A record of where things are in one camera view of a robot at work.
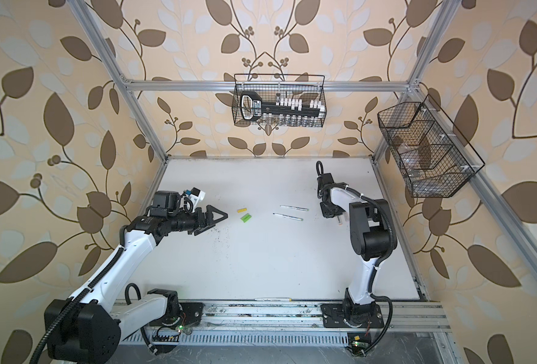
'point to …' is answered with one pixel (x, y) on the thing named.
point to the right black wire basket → (435, 158)
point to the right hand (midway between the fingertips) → (338, 213)
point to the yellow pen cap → (238, 211)
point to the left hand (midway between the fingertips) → (221, 218)
